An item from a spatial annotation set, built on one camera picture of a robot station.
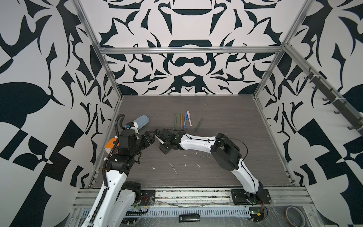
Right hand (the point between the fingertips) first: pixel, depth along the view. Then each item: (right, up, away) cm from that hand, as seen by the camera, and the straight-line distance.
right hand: (161, 143), depth 93 cm
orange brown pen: (+13, +17, +12) cm, 25 cm away
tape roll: (+68, -30, -23) cm, 78 cm away
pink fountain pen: (+19, +16, +12) cm, 28 cm away
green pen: (+9, +14, +12) cm, 20 cm away
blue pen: (+16, +19, +15) cm, 29 cm away
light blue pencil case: (-15, +14, +8) cm, 22 cm away
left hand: (-5, +10, -16) cm, 19 cm away
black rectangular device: (+17, -31, -23) cm, 42 cm away
